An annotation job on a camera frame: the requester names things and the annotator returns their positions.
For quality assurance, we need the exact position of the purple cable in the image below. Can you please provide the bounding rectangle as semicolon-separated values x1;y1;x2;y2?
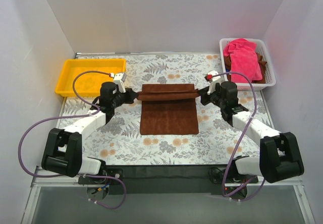
18;70;127;209
205;72;265;202

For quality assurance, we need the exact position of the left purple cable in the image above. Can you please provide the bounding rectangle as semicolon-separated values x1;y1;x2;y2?
18;70;127;209

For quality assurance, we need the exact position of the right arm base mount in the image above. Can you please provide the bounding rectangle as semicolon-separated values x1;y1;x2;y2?
208;167;252;185

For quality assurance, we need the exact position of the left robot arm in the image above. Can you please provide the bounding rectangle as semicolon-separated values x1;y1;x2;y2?
41;82;139;177

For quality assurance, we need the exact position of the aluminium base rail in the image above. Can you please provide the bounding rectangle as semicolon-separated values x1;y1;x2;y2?
22;165;315;223

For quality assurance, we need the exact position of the pink towel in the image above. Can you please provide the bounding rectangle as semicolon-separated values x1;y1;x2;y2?
223;38;263;82

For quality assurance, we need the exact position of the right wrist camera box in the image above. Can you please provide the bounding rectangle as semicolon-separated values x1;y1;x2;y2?
205;71;221;95

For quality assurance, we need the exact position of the yellow plastic tray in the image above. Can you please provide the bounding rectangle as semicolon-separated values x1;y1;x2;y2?
55;59;126;97

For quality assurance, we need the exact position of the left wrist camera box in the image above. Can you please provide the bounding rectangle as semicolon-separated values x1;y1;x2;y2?
110;72;127;93

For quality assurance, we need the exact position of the brown towel in basket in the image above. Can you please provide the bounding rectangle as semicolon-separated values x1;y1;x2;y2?
224;53;267;84

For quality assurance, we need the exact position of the brown towel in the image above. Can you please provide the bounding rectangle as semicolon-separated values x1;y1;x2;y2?
137;84;199;135
224;53;267;84

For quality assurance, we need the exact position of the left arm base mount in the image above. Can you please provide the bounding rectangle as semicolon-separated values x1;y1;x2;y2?
78;168;124;186

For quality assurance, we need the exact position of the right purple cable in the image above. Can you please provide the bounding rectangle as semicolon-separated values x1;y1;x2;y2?
205;72;265;202

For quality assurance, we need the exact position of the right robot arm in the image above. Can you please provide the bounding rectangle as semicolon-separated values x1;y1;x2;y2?
198;81;304;183

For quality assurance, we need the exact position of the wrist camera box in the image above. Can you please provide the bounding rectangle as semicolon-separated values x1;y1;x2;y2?
110;72;127;93
205;71;221;95

